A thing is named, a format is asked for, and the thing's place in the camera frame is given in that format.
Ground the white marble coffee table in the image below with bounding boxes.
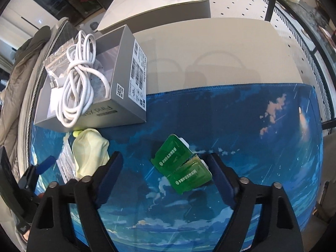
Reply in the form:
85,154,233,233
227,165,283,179
97,0,211,34

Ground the clear zip plastic bag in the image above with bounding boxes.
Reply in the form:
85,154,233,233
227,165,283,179
43,38,75,89

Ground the black glass side table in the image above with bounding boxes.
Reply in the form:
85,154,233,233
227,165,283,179
265,0,335,130

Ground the green plastic packet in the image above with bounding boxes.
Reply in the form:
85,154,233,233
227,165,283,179
151,134,213,194

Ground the grey slipper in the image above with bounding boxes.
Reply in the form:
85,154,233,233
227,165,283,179
89,22,99,33

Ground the white printed sachet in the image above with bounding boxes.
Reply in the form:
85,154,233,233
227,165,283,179
56,134,76,183

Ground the grey quilted sofa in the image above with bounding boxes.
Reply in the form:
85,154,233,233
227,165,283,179
3,17,77,181

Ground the blue sky desk mat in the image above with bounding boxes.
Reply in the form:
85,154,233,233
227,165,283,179
38,83,323,251

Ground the olive green jacket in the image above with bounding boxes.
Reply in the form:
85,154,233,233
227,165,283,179
1,26,51,146

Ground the yellow foam earplug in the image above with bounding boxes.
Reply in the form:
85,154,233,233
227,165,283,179
72,130,83,138

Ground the pale green cloth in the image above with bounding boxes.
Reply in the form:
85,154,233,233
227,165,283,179
72,129,109,179

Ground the white cable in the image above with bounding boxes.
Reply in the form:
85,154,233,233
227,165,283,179
49,30,111,129

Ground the grey cardboard box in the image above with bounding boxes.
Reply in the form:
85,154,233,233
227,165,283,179
34,25,147,132

